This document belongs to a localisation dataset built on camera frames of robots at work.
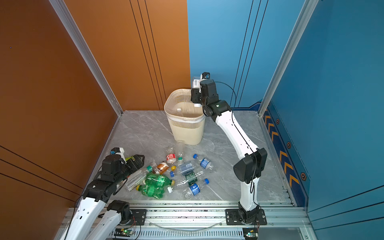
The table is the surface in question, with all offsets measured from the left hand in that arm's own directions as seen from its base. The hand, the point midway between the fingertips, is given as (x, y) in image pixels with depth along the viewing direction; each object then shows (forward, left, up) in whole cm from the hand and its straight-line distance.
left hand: (139, 158), depth 78 cm
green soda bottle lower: (-12, -5, -14) cm, 19 cm away
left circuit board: (-31, +4, -16) cm, 35 cm away
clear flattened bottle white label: (-8, +2, -10) cm, 13 cm away
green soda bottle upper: (-8, -10, -8) cm, 16 cm away
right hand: (+28, -29, +23) cm, 47 cm away
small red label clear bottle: (+7, -15, -9) cm, 19 cm away
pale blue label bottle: (-1, -24, -9) cm, 26 cm away
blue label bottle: (+3, -35, -10) cm, 36 cm away
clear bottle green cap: (+11, -20, -10) cm, 25 cm away
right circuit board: (-30, -57, -17) cm, 66 cm away
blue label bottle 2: (-12, -30, -10) cm, 33 cm away
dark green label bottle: (-7, -27, -9) cm, 30 cm away
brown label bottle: (-1, -9, -10) cm, 13 cm away
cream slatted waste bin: (+16, -25, +12) cm, 32 cm away
